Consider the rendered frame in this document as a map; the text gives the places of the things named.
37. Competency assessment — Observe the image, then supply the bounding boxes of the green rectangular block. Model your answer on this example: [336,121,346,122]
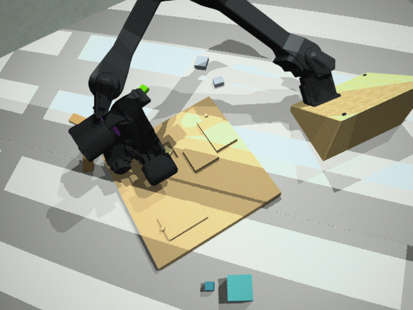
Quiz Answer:
[139,84,150,94]

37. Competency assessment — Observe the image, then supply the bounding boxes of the purple cube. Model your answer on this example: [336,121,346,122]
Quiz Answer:
[112,126,121,136]

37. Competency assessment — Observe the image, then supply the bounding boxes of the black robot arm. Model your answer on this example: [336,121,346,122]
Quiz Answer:
[68,0,341,175]

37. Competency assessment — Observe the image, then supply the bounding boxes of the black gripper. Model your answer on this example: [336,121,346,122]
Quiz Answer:
[122,119,178,186]

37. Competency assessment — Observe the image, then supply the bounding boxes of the small teal block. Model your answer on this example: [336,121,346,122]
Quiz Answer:
[205,282,215,291]

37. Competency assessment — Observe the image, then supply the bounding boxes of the large teal square block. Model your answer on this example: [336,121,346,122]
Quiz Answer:
[227,274,253,302]

